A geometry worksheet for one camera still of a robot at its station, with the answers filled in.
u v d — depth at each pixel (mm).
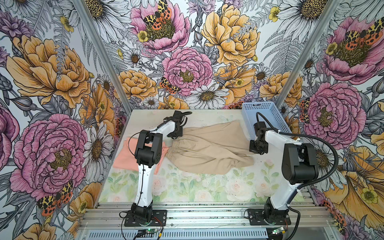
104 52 876
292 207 612
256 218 735
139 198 631
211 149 917
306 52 878
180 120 910
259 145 815
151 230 712
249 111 1200
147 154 610
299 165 502
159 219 733
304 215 771
